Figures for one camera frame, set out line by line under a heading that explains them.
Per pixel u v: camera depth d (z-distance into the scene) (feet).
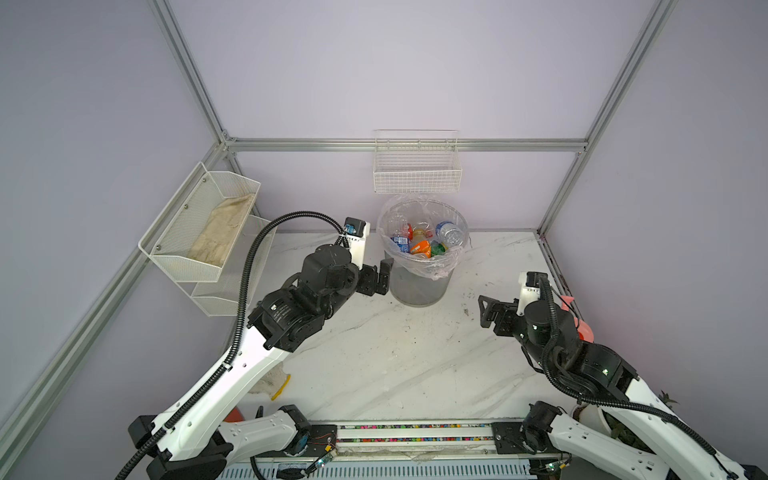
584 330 2.67
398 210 2.97
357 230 1.66
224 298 2.40
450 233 2.64
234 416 1.36
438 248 2.90
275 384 2.70
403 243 2.76
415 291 3.13
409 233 3.03
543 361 1.58
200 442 1.20
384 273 1.81
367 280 1.79
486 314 1.99
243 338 1.34
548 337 1.48
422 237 2.83
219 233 2.58
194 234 2.47
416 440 2.46
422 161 3.10
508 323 1.91
